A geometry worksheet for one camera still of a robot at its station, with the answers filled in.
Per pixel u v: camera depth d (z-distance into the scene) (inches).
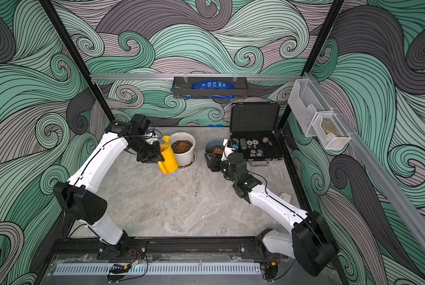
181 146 38.5
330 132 26.0
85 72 35.8
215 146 39.5
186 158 36.7
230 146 26.9
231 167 23.8
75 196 16.8
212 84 36.4
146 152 26.1
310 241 15.6
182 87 36.5
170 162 31.4
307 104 30.4
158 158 27.0
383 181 19.7
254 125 43.5
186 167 39.4
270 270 28.2
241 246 29.2
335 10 28.6
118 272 27.4
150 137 26.9
